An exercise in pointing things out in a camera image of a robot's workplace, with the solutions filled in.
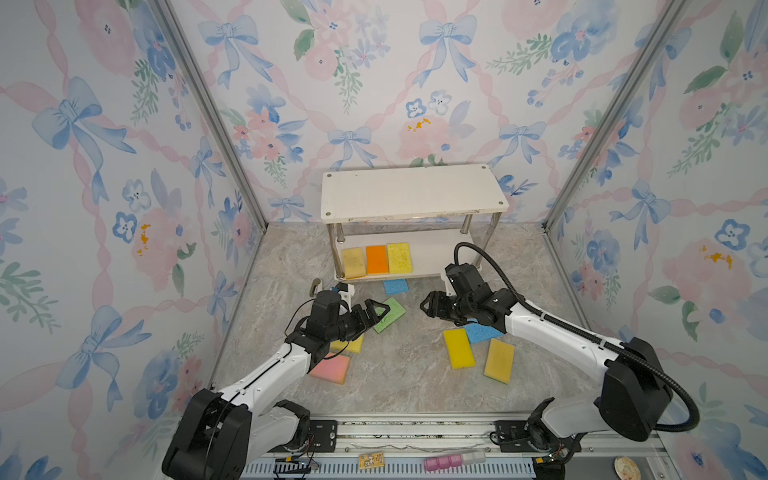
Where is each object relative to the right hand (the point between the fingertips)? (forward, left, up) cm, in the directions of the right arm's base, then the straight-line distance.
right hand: (426, 305), depth 83 cm
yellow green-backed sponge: (-11, -22, -13) cm, 27 cm away
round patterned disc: (-35, -46, -14) cm, 60 cm away
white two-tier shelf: (+46, +7, -12) cm, 48 cm away
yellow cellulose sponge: (+21, +7, -5) cm, 22 cm away
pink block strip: (-35, -6, -11) cm, 37 cm away
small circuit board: (-35, +14, -12) cm, 39 cm away
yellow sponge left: (-7, +20, -11) cm, 25 cm away
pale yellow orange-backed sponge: (+18, +22, -4) cm, 29 cm away
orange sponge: (+21, +15, -6) cm, 26 cm away
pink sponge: (-14, +26, -12) cm, 32 cm away
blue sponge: (+13, +9, -11) cm, 19 cm away
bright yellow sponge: (-7, -10, -12) cm, 18 cm away
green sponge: (+4, +8, -11) cm, 15 cm away
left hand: (-3, +12, +1) cm, 12 cm away
